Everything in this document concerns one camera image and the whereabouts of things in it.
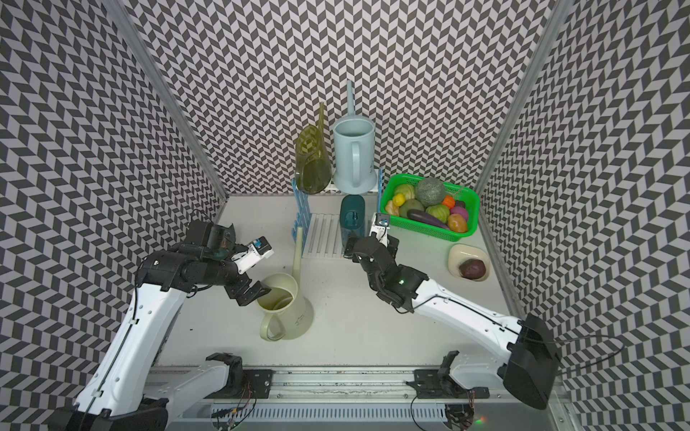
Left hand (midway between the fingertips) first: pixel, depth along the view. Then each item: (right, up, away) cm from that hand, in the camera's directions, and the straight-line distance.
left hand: (254, 278), depth 70 cm
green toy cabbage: (+59, +18, +32) cm, 69 cm away
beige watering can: (+10, -8, -3) cm, 13 cm away
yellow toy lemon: (+43, +23, +35) cm, 60 cm away
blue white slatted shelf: (+12, +10, +36) cm, 39 cm away
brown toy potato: (+64, +14, +29) cm, 71 cm away
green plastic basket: (+69, +24, +39) cm, 82 cm away
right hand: (+30, +10, +6) cm, 32 cm away
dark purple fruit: (+66, -1, +20) cm, 69 cm away
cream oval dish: (+65, +3, +29) cm, 71 cm away
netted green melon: (+55, +26, +32) cm, 69 cm away
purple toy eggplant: (+53, +16, +32) cm, 64 cm away
